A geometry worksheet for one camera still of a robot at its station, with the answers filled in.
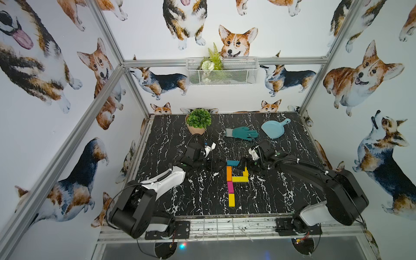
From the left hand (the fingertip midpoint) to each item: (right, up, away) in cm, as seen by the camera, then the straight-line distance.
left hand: (222, 160), depth 84 cm
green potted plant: (-14, +21, +12) cm, 28 cm away
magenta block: (+5, -15, +2) cm, 15 cm away
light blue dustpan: (+38, +16, +30) cm, 51 cm away
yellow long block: (+10, -11, +6) cm, 16 cm away
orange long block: (+4, -9, +6) cm, 12 cm away
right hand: (+10, -5, 0) cm, 11 cm away
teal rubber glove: (+16, +13, +27) cm, 34 cm away
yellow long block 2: (+13, -8, +6) cm, 17 cm away
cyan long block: (+6, -4, +11) cm, 13 cm away
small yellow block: (+5, -19, -2) cm, 19 cm away
